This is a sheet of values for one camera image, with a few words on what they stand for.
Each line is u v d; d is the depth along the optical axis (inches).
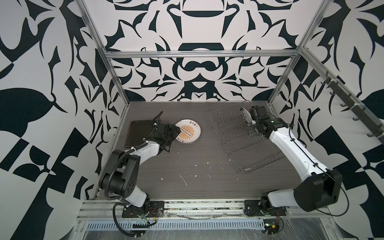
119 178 17.5
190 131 40.3
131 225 27.9
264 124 22.6
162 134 28.2
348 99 23.6
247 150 37.0
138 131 39.8
